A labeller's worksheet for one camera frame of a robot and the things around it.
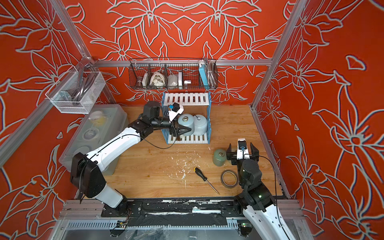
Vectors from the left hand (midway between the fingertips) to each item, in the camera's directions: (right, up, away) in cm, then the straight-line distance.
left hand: (188, 122), depth 72 cm
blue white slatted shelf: (0, +14, +15) cm, 21 cm away
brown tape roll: (+19, -34, +9) cm, 40 cm away
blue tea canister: (-1, +1, -4) cm, 4 cm away
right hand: (+24, -10, -1) cm, 26 cm away
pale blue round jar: (+7, -2, +19) cm, 21 cm away
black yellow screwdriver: (+5, -29, +12) cm, 32 cm away
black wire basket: (-11, +31, +24) cm, 41 cm away
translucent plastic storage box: (-52, 0, +15) cm, 54 cm away
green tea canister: (+18, -21, +11) cm, 29 cm away
